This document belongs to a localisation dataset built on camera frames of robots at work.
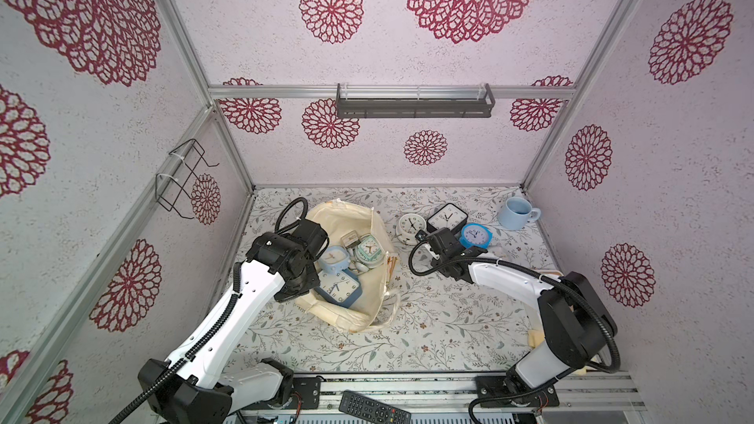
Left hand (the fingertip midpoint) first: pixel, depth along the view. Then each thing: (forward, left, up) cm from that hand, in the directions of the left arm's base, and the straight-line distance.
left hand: (301, 290), depth 73 cm
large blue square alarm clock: (+7, -8, -14) cm, 18 cm away
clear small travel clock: (+22, -10, -11) cm, 26 cm away
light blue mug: (+34, -68, -13) cm, 77 cm away
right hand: (+19, -41, -10) cm, 46 cm away
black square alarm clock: (+36, -45, -17) cm, 60 cm away
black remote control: (-24, -18, -16) cm, 33 cm away
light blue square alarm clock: (+15, -5, -12) cm, 20 cm away
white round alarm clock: (+31, -30, -16) cm, 45 cm away
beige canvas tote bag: (-3, -20, +1) cm, 20 cm away
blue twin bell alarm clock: (+28, -53, -17) cm, 63 cm away
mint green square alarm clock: (+18, -16, -11) cm, 26 cm away
